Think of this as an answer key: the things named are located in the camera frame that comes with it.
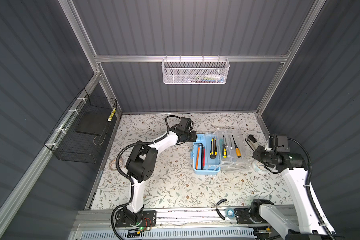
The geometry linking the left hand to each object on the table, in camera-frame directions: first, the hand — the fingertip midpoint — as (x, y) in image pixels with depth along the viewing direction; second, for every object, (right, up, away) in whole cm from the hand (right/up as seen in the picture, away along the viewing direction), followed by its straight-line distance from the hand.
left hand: (195, 136), depth 96 cm
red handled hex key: (+5, -13, -1) cm, 14 cm away
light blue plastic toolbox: (+13, -6, -13) cm, 19 cm away
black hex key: (+4, -12, 0) cm, 12 cm away
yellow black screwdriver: (+15, -7, -13) cm, 21 cm away
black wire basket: (-59, +2, -23) cm, 64 cm away
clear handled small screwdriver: (+19, -6, -11) cm, 23 cm away
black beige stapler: (+38, -4, +3) cm, 38 cm away
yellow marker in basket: (-48, +11, -15) cm, 52 cm away
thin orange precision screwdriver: (+2, -14, -1) cm, 14 cm away
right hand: (+31, -8, -20) cm, 38 cm away
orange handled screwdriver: (+22, -7, -13) cm, 27 cm away
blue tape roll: (+14, -37, -22) cm, 45 cm away
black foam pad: (-54, +9, -20) cm, 58 cm away
